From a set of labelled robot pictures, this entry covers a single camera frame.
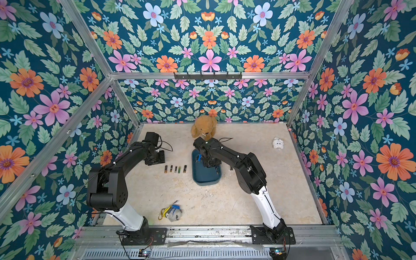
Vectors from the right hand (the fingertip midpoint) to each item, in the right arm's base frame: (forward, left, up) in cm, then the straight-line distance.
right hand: (212, 164), depth 95 cm
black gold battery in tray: (-2, +25, -2) cm, 25 cm away
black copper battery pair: (-3, +28, -2) cm, 28 cm away
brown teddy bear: (+17, +5, +14) cm, 22 cm away
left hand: (+1, +29, +4) cm, 30 cm away
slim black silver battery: (-3, +22, -2) cm, 23 cm away
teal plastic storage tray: (-7, +5, 0) cm, 9 cm away
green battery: (-3, +20, -3) cm, 20 cm away
